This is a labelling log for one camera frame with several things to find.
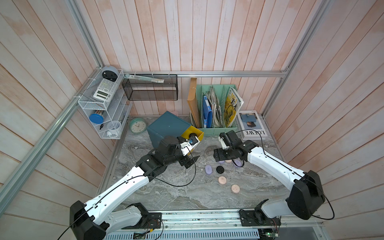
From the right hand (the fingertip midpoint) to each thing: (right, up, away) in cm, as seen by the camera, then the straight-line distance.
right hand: (219, 153), depth 86 cm
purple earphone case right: (+7, -3, -13) cm, 15 cm away
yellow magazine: (+13, +31, +16) cm, 37 cm away
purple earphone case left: (-6, -10, +3) cm, 12 cm away
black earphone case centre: (+2, -11, +5) cm, 12 cm away
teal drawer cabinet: (-29, +17, +1) cm, 34 cm away
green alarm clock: (-54, +17, +18) cm, 60 cm away
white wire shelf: (-58, +26, -1) cm, 64 cm away
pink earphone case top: (+2, -2, -12) cm, 12 cm away
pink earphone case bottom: (+8, -19, -4) cm, 21 cm away
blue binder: (-6, +25, +9) cm, 27 cm away
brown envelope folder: (-16, +31, 0) cm, 35 cm away
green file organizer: (-9, +41, +14) cm, 44 cm away
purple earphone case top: (+3, -7, +7) cm, 11 cm away
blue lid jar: (-66, +20, -9) cm, 70 cm away
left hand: (-17, +4, -13) cm, 22 cm away
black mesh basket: (-54, +43, +22) cm, 73 cm away
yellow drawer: (-16, +14, +1) cm, 21 cm away
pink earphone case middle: (+2, -16, 0) cm, 16 cm away
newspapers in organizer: (+2, +21, +16) cm, 26 cm away
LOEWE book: (+29, +17, +23) cm, 40 cm away
